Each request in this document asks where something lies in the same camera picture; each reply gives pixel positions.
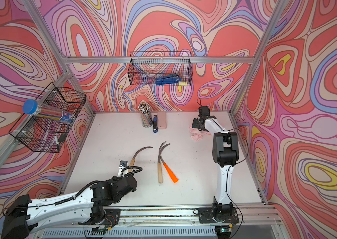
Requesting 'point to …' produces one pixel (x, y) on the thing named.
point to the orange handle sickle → (174, 179)
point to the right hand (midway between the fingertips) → (201, 128)
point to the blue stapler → (155, 128)
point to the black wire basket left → (47, 133)
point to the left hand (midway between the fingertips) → (133, 176)
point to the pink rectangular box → (161, 120)
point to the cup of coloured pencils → (145, 109)
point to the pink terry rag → (197, 134)
